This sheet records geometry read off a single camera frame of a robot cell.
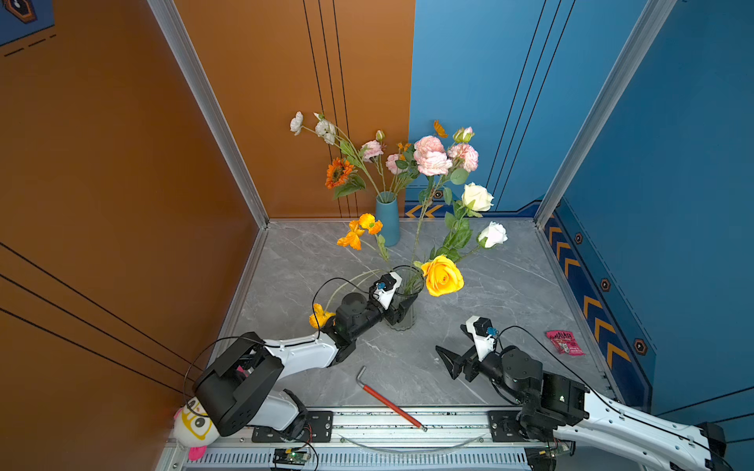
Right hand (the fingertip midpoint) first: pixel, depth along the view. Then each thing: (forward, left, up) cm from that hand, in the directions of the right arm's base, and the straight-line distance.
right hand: (446, 341), depth 72 cm
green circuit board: (-22, +38, -16) cm, 47 cm away
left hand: (+14, +9, +3) cm, 17 cm away
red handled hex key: (-4, +23, -15) cm, 28 cm away
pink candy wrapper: (+5, -38, -14) cm, 41 cm away
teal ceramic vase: (+46, +14, +1) cm, 48 cm away
